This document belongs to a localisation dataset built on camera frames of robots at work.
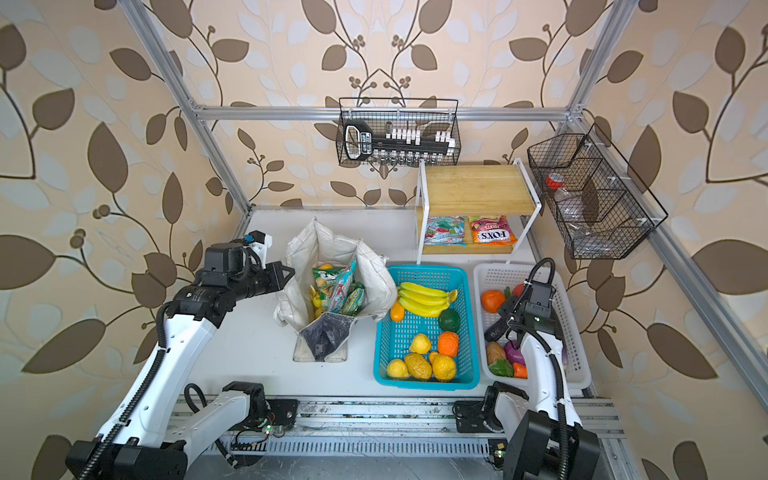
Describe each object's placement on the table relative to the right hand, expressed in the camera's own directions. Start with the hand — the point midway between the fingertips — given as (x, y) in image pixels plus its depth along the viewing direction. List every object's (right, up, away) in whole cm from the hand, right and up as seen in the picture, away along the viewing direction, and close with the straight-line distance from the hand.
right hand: (513, 313), depth 84 cm
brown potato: (-7, -9, -5) cm, 13 cm away
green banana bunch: (-24, +2, +8) cm, 26 cm away
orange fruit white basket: (-5, +3, +3) cm, 7 cm away
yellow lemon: (-27, -8, -2) cm, 28 cm away
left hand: (-59, +14, -9) cm, 61 cm away
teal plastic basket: (-33, -6, +5) cm, 34 cm away
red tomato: (+5, +5, +8) cm, 11 cm away
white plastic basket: (+1, +9, +10) cm, 13 cm away
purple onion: (-1, -10, -4) cm, 11 cm away
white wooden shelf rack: (-11, +34, -3) cm, 36 cm away
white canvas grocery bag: (-52, -5, -5) cm, 52 cm away
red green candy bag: (-18, +23, +5) cm, 30 cm away
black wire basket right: (+18, +29, -11) cm, 36 cm away
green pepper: (-5, -12, -7) cm, 15 cm away
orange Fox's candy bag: (-4, +23, +5) cm, 24 cm away
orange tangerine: (-19, -7, -3) cm, 20 cm away
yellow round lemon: (-21, -12, -7) cm, 25 cm away
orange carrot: (-1, -13, -8) cm, 15 cm away
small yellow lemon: (-33, -13, -6) cm, 36 cm away
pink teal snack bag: (-48, +8, -3) cm, 49 cm away
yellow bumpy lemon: (-27, -13, -6) cm, 31 cm away
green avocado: (-18, -2, +1) cm, 18 cm away
